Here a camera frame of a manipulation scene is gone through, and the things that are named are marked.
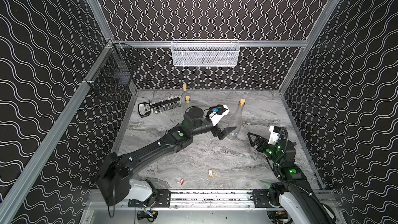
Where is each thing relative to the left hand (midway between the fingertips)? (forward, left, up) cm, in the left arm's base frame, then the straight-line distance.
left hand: (236, 120), depth 66 cm
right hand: (+3, -13, -17) cm, 21 cm away
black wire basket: (+31, +71, -8) cm, 78 cm away
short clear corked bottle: (+24, +25, -8) cm, 36 cm away
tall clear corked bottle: (+11, -4, -15) cm, 19 cm away
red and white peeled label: (-18, +23, -32) cm, 43 cm away
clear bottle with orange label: (+15, +23, -9) cm, 29 cm away
